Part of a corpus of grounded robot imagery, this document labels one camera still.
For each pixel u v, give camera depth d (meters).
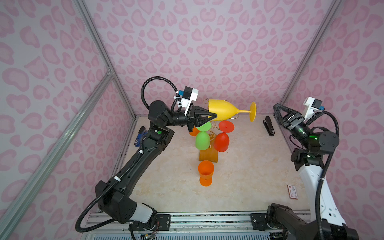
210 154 0.96
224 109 0.54
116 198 0.38
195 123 0.52
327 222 0.38
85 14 0.71
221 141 0.77
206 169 0.78
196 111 0.51
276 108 0.57
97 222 0.44
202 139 0.76
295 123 0.52
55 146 0.57
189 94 0.46
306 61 0.88
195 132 0.79
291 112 0.52
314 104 0.52
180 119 0.53
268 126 1.11
